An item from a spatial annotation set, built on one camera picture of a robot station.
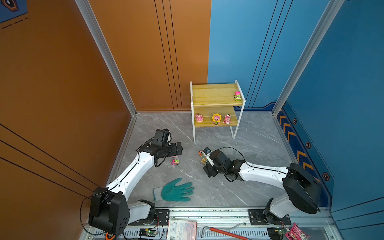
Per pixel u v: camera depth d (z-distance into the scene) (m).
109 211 0.40
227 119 0.89
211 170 0.76
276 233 0.70
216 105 0.79
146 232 0.71
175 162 0.89
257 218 0.72
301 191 0.43
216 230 0.71
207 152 0.75
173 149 0.74
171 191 0.80
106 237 0.66
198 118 0.92
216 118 0.89
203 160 0.91
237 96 0.80
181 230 0.67
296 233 0.68
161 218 0.73
